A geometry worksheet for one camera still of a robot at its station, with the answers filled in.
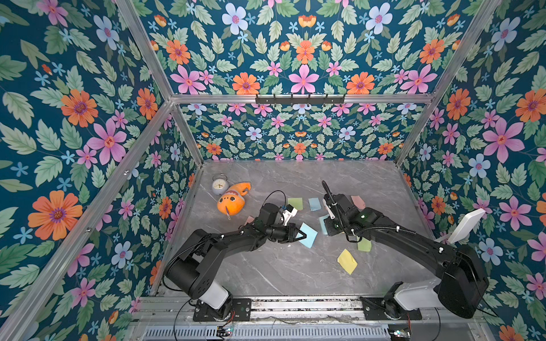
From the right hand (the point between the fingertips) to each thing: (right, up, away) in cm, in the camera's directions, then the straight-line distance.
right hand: (331, 219), depth 84 cm
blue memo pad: (-8, -6, 0) cm, 10 cm away
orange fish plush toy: (-42, +6, +9) cm, 44 cm away
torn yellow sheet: (+6, -17, +1) cm, 18 cm away
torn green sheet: (+14, -11, +3) cm, 19 cm away
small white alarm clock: (-51, +14, +21) cm, 57 cm away
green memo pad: (-13, +4, +21) cm, 25 cm away
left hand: (-9, -6, -3) cm, 12 cm away
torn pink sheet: (+17, +5, +19) cm, 26 cm away
